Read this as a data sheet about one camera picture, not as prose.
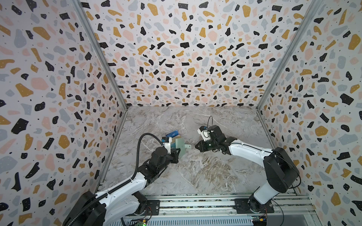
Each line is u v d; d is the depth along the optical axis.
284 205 0.76
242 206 0.74
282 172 0.46
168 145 0.73
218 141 0.70
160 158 0.61
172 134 0.97
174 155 0.72
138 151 0.58
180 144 0.82
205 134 0.80
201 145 0.77
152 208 0.73
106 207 0.42
